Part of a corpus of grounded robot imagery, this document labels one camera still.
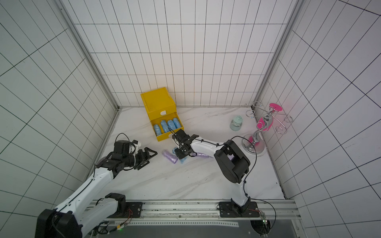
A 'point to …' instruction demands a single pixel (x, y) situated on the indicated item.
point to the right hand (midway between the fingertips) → (180, 150)
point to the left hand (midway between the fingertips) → (152, 159)
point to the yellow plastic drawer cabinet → (160, 106)
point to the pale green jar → (235, 124)
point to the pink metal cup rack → (252, 143)
